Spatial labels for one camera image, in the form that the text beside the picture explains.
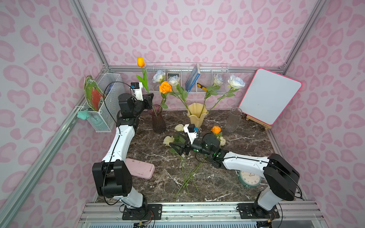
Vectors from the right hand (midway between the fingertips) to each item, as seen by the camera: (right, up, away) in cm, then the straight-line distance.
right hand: (172, 141), depth 70 cm
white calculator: (-4, +40, +24) cm, 47 cm away
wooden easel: (+61, +9, +37) cm, 72 cm away
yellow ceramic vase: (+13, +16, +28) cm, 35 cm away
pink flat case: (-21, -19, +16) cm, 33 cm away
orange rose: (+28, +4, +33) cm, 44 cm away
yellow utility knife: (+18, +33, +27) cm, 46 cm away
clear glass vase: (+39, +11, +28) cm, 49 cm away
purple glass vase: (-13, +9, +28) cm, 32 cm away
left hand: (-13, +26, +8) cm, 30 cm away
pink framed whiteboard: (+59, +25, +19) cm, 67 cm away
